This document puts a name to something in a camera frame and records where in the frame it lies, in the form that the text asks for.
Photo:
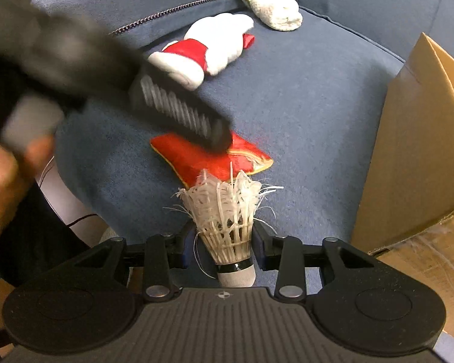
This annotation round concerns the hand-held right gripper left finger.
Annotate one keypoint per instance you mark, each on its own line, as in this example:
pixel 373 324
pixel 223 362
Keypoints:
pixel 185 251

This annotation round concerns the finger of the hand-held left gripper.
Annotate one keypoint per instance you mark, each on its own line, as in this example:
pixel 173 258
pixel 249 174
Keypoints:
pixel 181 117

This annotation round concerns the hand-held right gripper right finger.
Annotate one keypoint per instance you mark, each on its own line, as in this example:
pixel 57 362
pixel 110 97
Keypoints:
pixel 259 247

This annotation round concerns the white feather shuttlecock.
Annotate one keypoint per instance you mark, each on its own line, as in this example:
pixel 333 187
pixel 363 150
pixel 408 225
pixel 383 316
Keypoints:
pixel 227 234

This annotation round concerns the red embroidered pouch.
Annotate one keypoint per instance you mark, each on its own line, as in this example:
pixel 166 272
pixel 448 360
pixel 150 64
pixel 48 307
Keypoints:
pixel 196 162

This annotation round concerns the white and red plush toy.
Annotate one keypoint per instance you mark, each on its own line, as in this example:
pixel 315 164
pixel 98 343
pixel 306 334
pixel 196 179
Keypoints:
pixel 219 37

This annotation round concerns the cardboard box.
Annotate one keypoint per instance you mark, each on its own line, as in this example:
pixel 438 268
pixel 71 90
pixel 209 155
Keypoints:
pixel 420 140

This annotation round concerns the person's left hand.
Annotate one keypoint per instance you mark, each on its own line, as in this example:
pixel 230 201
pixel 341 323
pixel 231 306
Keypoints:
pixel 3 189

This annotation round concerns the blue fabric sofa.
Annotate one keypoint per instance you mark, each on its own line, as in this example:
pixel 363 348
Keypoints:
pixel 306 94

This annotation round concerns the white knitted sock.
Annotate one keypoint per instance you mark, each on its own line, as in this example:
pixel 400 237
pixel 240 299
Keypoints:
pixel 280 11

